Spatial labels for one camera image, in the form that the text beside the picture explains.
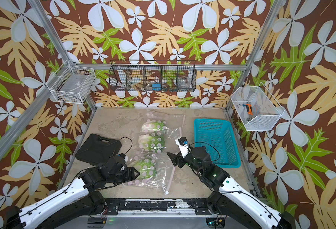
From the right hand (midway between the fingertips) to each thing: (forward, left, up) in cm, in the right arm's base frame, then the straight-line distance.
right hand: (172, 148), depth 72 cm
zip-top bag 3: (+34, -1, -18) cm, 38 cm away
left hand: (-9, +19, -13) cm, 24 cm away
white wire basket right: (+25, -51, +4) cm, 57 cm away
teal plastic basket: (+21, -33, -21) cm, 45 cm away
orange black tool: (+24, -47, +4) cm, 53 cm away
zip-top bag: (-6, +4, -13) cm, 15 cm away
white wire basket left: (+37, +61, +14) cm, 73 cm away
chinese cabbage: (-5, +14, -12) cm, 20 cm away
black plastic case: (+9, +50, -18) cm, 54 cm away
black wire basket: (+52, +13, +9) cm, 54 cm away
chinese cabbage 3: (+25, +12, -13) cm, 31 cm away
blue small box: (+42, +10, +7) cm, 44 cm away
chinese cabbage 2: (+11, +11, -12) cm, 20 cm away
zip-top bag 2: (+20, +1, -17) cm, 27 cm away
